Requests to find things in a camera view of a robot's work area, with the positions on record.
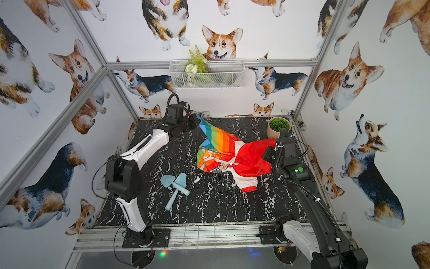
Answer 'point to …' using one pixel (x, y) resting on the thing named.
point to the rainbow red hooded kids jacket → (242, 163)
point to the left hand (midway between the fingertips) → (204, 117)
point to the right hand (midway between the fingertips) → (265, 147)
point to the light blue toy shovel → (168, 180)
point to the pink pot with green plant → (275, 124)
